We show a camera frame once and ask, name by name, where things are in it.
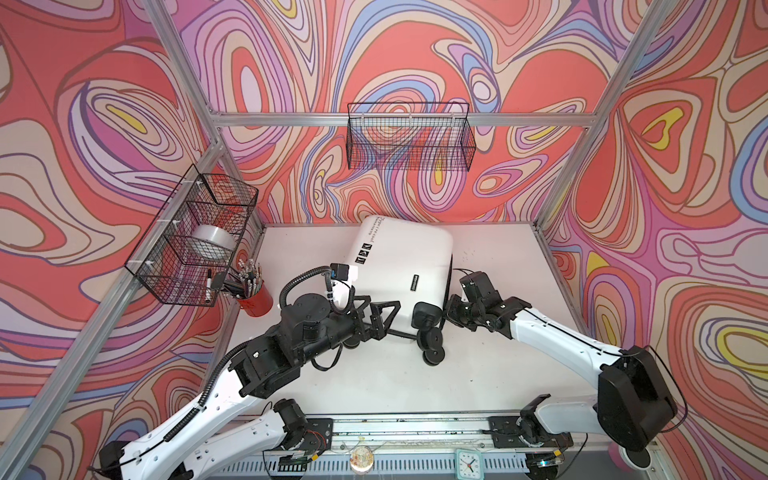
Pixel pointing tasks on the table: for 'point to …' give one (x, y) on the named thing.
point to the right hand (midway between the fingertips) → (442, 318)
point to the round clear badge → (361, 459)
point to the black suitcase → (408, 263)
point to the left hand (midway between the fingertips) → (389, 303)
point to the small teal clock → (469, 464)
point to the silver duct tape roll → (215, 234)
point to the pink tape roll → (619, 455)
